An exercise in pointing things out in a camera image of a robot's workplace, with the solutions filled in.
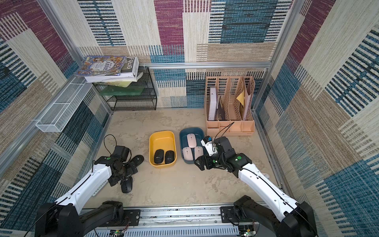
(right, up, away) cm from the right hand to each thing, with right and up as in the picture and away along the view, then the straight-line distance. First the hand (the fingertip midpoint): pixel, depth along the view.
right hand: (201, 158), depth 78 cm
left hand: (-40, -10, +6) cm, 42 cm away
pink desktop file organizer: (+22, +32, +27) cm, 48 cm away
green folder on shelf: (-52, +39, +19) cm, 68 cm away
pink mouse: (-5, +7, +21) cm, 23 cm away
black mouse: (-38, -4, +13) cm, 40 cm away
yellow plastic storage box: (-23, +7, +22) cm, 33 cm away
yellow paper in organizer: (+25, +34, +13) cm, 44 cm away
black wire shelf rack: (-40, +35, +41) cm, 67 cm away
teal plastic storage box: (+1, +11, +24) cm, 27 cm away
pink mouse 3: (-1, 0, +16) cm, 16 cm away
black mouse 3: (-25, -2, +15) cm, 29 cm away
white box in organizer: (+9, +30, +17) cm, 36 cm away
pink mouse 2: (-7, -1, +15) cm, 17 cm away
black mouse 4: (-19, -2, +14) cm, 23 cm away
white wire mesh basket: (-69, +22, -5) cm, 73 cm away
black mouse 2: (-40, -15, +3) cm, 43 cm away
